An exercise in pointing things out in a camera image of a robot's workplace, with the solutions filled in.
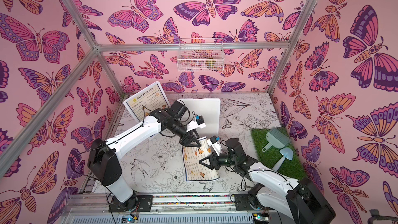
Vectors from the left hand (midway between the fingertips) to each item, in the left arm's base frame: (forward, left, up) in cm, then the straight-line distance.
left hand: (200, 141), depth 75 cm
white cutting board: (+19, +37, +10) cm, 43 cm away
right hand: (-6, -1, -7) cm, 10 cm away
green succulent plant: (+46, -5, +13) cm, 48 cm away
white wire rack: (+51, 0, +15) cm, 53 cm away
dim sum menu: (+20, +32, +4) cm, 38 cm away
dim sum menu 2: (-10, +3, -12) cm, 16 cm away
